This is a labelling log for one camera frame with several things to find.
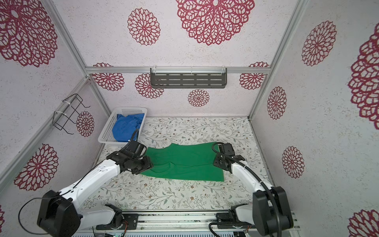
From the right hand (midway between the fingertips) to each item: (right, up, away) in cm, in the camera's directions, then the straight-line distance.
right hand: (218, 160), depth 89 cm
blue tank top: (-66, +20, +20) cm, 71 cm away
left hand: (-39, -4, -6) cm, 40 cm away
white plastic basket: (-74, +13, +13) cm, 76 cm away
